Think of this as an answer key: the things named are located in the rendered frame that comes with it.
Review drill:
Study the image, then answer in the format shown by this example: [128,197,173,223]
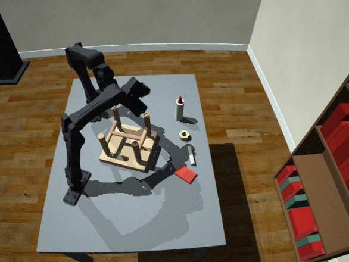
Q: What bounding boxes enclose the tan wooden stool seat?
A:
[99,124,158,173]

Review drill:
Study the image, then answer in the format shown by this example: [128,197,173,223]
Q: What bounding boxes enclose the brown wooden stool legs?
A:
[98,107,151,164]

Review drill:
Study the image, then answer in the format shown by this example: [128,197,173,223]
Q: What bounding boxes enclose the beige roll of masking tape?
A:
[179,130,189,141]

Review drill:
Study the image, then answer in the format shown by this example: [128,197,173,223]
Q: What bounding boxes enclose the red flat block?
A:
[174,164,197,183]

